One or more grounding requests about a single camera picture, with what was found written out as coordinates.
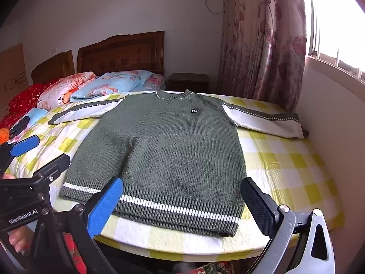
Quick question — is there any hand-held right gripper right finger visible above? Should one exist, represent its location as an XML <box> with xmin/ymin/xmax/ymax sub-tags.
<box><xmin>241</xmin><ymin>177</ymin><xmax>336</xmax><ymax>274</ymax></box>

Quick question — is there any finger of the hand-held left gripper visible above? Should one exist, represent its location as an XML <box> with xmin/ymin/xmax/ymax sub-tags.
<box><xmin>31</xmin><ymin>153</ymin><xmax>71</xmax><ymax>184</ymax></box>
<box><xmin>0</xmin><ymin>135</ymin><xmax>40</xmax><ymax>166</ymax></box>

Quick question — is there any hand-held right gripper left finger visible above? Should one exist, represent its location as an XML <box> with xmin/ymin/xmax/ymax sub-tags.
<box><xmin>29</xmin><ymin>176</ymin><xmax>124</xmax><ymax>274</ymax></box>

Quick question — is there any green knitted sweater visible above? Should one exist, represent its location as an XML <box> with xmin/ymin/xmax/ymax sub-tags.
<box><xmin>48</xmin><ymin>89</ymin><xmax>310</xmax><ymax>238</ymax></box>

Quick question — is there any person's left hand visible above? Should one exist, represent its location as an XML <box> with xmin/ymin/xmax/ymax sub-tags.
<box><xmin>8</xmin><ymin>225</ymin><xmax>32</xmax><ymax>254</ymax></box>

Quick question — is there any light blue cloth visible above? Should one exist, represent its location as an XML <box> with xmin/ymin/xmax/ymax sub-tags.
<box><xmin>27</xmin><ymin>108</ymin><xmax>50</xmax><ymax>126</ymax></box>

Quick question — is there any yellow checkered bedsheet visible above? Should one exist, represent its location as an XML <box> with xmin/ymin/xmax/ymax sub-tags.
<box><xmin>11</xmin><ymin>91</ymin><xmax>346</xmax><ymax>263</ymax></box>

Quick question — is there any red patterned quilt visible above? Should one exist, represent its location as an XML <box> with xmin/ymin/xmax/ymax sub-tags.
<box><xmin>0</xmin><ymin>79</ymin><xmax>59</xmax><ymax>129</ymax></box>

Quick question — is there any pink floral pillow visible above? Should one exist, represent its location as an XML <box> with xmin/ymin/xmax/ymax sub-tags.
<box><xmin>37</xmin><ymin>71</ymin><xmax>97</xmax><ymax>111</ymax></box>

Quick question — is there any cardboard box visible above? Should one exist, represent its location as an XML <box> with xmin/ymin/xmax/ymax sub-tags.
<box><xmin>0</xmin><ymin>43</ymin><xmax>29</xmax><ymax>115</ymax></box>

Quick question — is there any small wooden headboard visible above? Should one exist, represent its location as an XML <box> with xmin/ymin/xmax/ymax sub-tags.
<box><xmin>31</xmin><ymin>50</ymin><xmax>76</xmax><ymax>85</ymax></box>

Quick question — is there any blue floral pillow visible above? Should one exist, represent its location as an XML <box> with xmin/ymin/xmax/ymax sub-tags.
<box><xmin>70</xmin><ymin>70</ymin><xmax>155</xmax><ymax>103</ymax></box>

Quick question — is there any large wooden headboard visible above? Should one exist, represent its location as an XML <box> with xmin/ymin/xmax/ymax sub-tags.
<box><xmin>77</xmin><ymin>31</ymin><xmax>166</xmax><ymax>78</ymax></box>

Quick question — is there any wooden nightstand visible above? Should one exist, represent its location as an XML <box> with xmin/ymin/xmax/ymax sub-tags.
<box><xmin>168</xmin><ymin>73</ymin><xmax>209</xmax><ymax>93</ymax></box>

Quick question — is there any brown patterned curtain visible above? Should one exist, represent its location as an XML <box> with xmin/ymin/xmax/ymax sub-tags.
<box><xmin>217</xmin><ymin>0</ymin><xmax>309</xmax><ymax>113</ymax></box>

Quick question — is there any window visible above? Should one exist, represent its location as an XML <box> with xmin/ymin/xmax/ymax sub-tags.
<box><xmin>301</xmin><ymin>0</ymin><xmax>365</xmax><ymax>81</ymax></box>

